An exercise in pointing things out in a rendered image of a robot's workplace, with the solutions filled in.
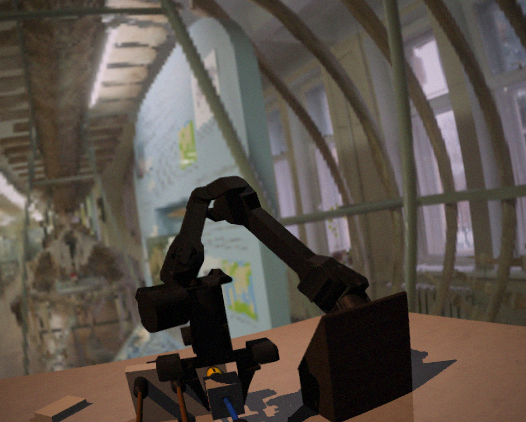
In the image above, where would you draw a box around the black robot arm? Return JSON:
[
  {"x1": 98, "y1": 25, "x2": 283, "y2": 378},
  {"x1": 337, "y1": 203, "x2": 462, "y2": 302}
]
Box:
[{"x1": 135, "y1": 176, "x2": 372, "y2": 333}]

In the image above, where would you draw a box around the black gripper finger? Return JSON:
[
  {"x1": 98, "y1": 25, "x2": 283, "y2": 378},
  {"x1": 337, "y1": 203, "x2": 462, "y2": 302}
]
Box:
[
  {"x1": 236, "y1": 361, "x2": 261, "y2": 404},
  {"x1": 180, "y1": 372, "x2": 210, "y2": 411}
]

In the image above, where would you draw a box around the tan flat rectangular block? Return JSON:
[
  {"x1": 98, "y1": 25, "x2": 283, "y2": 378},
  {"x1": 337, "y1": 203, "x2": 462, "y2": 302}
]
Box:
[{"x1": 33, "y1": 395, "x2": 87, "y2": 422}]

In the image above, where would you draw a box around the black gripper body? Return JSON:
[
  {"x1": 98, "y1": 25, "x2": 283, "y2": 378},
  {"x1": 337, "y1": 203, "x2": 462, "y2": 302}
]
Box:
[{"x1": 156, "y1": 315, "x2": 280, "y2": 382}]

